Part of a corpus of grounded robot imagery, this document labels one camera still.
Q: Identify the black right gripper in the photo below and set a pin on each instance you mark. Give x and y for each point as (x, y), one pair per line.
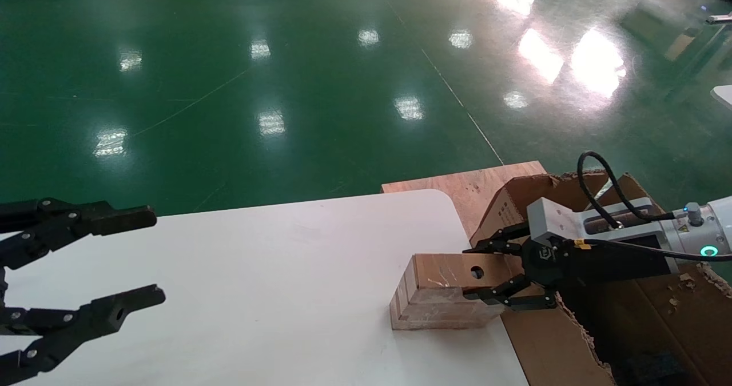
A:
(606, 263)

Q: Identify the large cardboard scrap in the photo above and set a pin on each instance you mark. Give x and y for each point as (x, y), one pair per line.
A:
(684, 281)

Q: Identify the wooden board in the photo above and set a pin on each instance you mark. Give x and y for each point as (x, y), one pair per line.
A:
(469, 194)

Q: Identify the white rectangular table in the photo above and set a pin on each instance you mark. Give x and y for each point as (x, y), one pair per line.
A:
(725, 95)

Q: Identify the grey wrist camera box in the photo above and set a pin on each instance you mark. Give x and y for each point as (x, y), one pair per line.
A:
(549, 220)

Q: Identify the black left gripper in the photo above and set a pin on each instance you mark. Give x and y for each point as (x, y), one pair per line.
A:
(2, 286)

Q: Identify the black foam pad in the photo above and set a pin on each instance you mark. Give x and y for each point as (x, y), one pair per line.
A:
(646, 377)

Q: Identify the grey table foot bar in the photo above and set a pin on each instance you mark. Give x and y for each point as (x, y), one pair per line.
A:
(720, 18)

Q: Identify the big open cardboard box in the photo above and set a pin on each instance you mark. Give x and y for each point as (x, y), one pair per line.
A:
(543, 346)

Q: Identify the small cardboard scrap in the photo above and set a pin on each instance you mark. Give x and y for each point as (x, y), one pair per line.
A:
(673, 303)

